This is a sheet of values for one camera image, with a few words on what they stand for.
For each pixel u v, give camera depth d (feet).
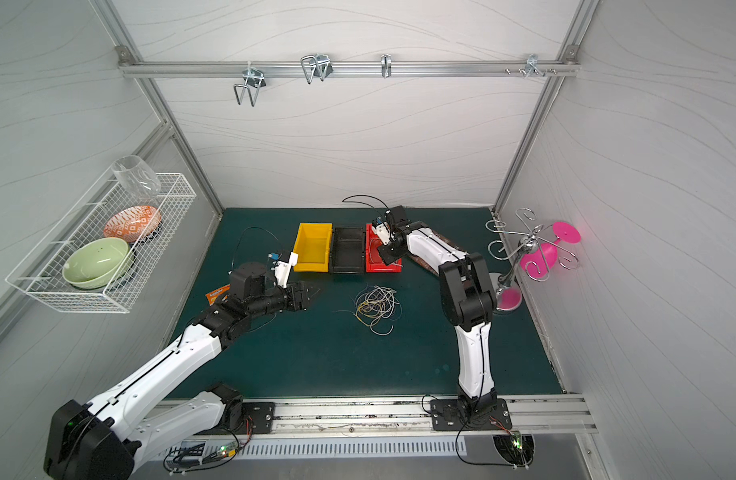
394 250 2.82
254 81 2.58
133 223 2.34
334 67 2.52
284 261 2.28
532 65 2.51
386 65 2.57
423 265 3.39
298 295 2.22
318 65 2.50
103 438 1.24
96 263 2.05
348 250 3.50
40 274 1.82
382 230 2.99
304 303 2.25
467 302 1.80
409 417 2.46
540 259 2.69
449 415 2.40
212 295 3.13
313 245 3.62
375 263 3.29
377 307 2.98
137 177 2.13
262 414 2.42
